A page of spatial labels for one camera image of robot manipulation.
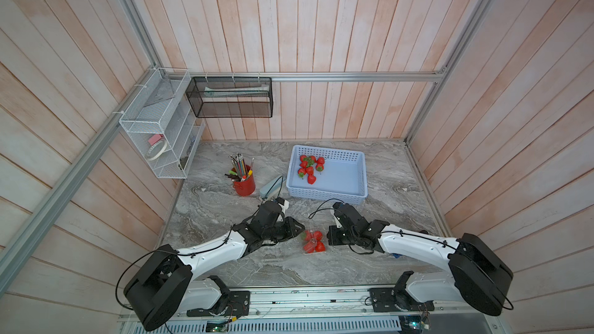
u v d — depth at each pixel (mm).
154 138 817
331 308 731
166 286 411
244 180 912
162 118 780
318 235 853
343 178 1079
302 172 1042
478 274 419
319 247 835
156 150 810
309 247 837
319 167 1071
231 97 1040
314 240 848
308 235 857
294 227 730
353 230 657
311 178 1038
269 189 999
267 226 650
